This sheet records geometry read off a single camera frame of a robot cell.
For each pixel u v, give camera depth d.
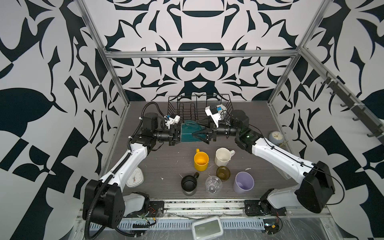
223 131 0.62
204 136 0.61
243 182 0.79
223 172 0.84
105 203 0.40
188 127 0.64
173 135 0.64
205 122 0.70
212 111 0.60
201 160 0.89
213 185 0.82
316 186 0.41
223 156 0.87
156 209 0.73
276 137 0.96
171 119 0.72
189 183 0.81
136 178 0.81
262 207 0.67
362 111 0.55
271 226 0.71
